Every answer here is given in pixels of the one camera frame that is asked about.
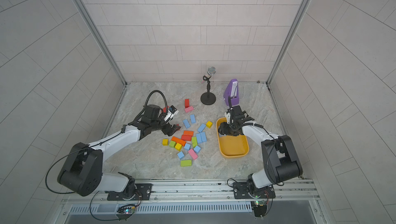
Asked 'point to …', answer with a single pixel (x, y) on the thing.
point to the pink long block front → (193, 154)
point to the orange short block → (188, 132)
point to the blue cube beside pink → (197, 149)
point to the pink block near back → (190, 108)
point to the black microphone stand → (208, 98)
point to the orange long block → (177, 140)
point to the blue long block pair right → (203, 137)
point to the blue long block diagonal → (201, 127)
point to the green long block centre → (194, 141)
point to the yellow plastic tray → (232, 146)
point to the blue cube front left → (180, 155)
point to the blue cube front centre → (187, 146)
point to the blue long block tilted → (193, 118)
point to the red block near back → (186, 103)
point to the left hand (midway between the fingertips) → (178, 121)
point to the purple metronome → (232, 90)
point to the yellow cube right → (209, 124)
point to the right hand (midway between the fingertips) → (222, 129)
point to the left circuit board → (126, 210)
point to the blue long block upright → (186, 123)
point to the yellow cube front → (178, 146)
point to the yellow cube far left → (165, 142)
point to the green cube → (172, 144)
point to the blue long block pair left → (199, 138)
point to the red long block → (186, 138)
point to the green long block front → (184, 163)
